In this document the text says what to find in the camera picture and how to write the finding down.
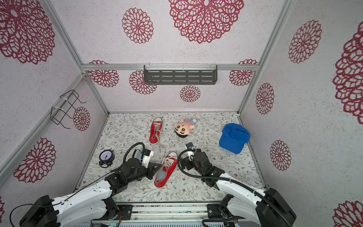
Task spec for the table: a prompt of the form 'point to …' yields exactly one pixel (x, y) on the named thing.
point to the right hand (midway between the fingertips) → (184, 152)
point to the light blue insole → (138, 154)
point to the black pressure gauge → (106, 157)
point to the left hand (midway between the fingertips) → (161, 166)
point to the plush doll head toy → (182, 129)
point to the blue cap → (233, 137)
